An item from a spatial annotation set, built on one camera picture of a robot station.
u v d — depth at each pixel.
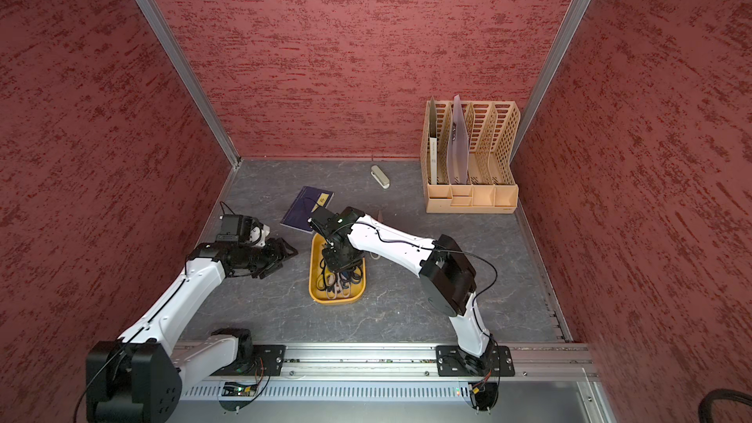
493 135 1.04
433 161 0.93
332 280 0.86
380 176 1.12
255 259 0.70
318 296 0.82
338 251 0.69
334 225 0.66
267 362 0.74
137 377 0.39
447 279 0.48
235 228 0.66
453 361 0.73
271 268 0.74
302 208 1.06
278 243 0.76
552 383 0.75
